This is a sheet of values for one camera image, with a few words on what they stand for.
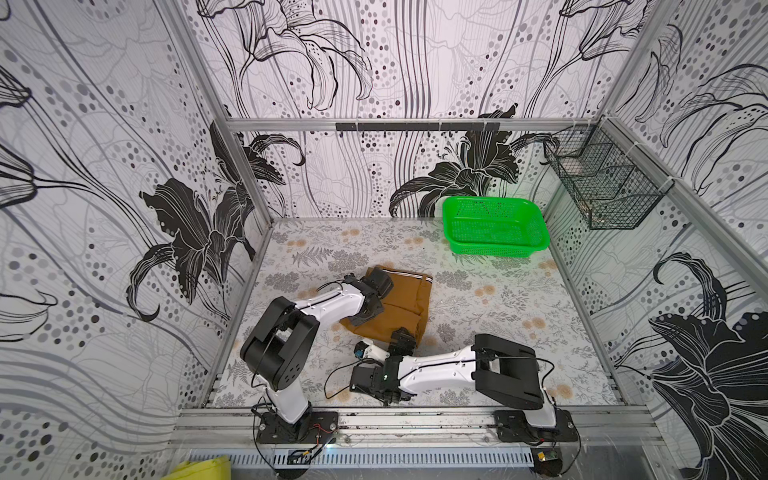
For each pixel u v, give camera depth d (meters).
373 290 0.69
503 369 0.50
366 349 0.74
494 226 1.18
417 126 0.90
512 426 0.72
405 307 0.89
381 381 0.60
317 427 0.72
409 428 0.75
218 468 0.63
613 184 0.88
